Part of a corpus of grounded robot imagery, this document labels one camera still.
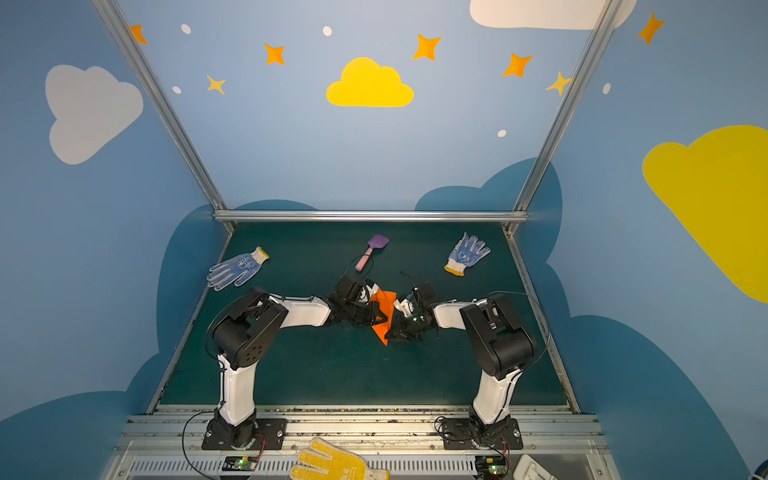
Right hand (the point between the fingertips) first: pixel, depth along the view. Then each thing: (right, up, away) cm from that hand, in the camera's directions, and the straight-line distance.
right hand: (388, 334), depth 92 cm
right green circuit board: (+25, -27, -21) cm, 42 cm away
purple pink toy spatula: (-4, +30, +23) cm, 38 cm away
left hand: (0, +5, +1) cm, 5 cm away
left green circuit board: (-36, -26, -20) cm, 49 cm away
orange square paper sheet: (-1, +9, +9) cm, 13 cm away
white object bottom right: (+33, -25, -23) cm, 48 cm away
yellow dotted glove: (-13, -26, -22) cm, 36 cm away
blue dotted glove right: (+31, +26, +23) cm, 46 cm away
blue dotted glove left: (-55, +19, +15) cm, 61 cm away
